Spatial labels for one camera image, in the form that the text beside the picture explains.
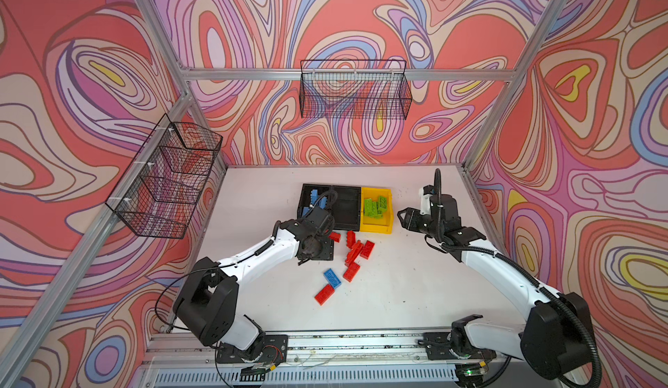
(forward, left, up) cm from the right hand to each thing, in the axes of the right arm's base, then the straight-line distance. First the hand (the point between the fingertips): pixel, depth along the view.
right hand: (406, 220), depth 85 cm
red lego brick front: (-19, +28, -13) cm, 36 cm away
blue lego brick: (-14, +26, -13) cm, 32 cm away
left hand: (-8, +26, -6) cm, 28 cm away
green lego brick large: (+12, +10, -9) cm, 18 cm away
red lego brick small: (0, +18, -11) cm, 21 cm away
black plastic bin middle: (+13, +19, -11) cm, 26 cm away
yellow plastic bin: (+5, +8, -11) cm, 14 cm away
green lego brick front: (+12, +6, -8) cm, 16 cm away
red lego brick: (-12, +19, -13) cm, 26 cm away
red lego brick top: (-4, +13, -13) cm, 18 cm away
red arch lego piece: (-7, +18, -8) cm, 21 cm away
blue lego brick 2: (+17, +32, -6) cm, 36 cm away
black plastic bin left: (+16, +35, -4) cm, 39 cm away
